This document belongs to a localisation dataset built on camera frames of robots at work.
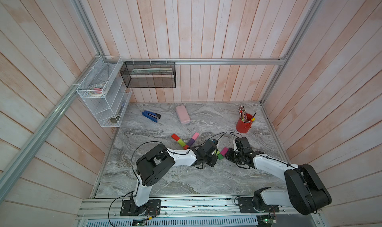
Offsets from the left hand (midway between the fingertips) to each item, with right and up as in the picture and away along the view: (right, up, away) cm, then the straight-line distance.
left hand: (214, 161), depth 90 cm
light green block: (+3, +5, +1) cm, 6 cm away
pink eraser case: (-19, +29, +22) cm, 41 cm away
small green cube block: (+4, +3, +1) cm, 5 cm away
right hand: (+7, +4, +3) cm, 9 cm away
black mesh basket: (-44, +57, +13) cm, 73 cm away
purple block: (-14, +10, +8) cm, 19 cm away
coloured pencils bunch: (+19, +28, +4) cm, 34 cm away
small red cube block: (-18, +8, +6) cm, 20 cm away
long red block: (-25, +13, +11) cm, 30 cm away
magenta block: (+7, +6, +2) cm, 9 cm away
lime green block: (-20, +10, +7) cm, 24 cm away
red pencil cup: (+20, +21, +6) cm, 29 cm away
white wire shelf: (-57, +32, -13) cm, 67 cm away
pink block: (-11, +15, +11) cm, 21 cm away
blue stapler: (-44, +28, +21) cm, 56 cm away
